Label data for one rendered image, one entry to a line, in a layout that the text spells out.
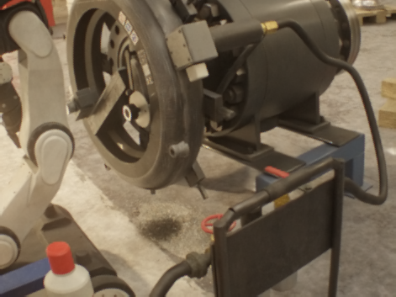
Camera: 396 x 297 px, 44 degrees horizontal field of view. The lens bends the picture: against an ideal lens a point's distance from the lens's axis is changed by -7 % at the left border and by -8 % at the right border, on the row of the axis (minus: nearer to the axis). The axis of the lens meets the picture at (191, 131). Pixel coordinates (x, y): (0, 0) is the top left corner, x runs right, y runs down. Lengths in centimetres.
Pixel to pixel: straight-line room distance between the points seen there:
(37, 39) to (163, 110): 41
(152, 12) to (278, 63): 53
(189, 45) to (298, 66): 64
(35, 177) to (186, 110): 46
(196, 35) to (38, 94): 46
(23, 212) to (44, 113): 30
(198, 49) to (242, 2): 48
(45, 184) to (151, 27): 53
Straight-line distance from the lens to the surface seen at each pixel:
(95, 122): 187
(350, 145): 206
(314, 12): 199
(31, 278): 85
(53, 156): 144
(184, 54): 136
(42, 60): 139
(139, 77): 154
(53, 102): 145
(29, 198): 151
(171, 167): 158
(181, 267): 103
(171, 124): 147
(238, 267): 108
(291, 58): 185
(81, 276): 70
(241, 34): 147
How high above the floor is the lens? 105
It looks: 21 degrees down
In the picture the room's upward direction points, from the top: 6 degrees counter-clockwise
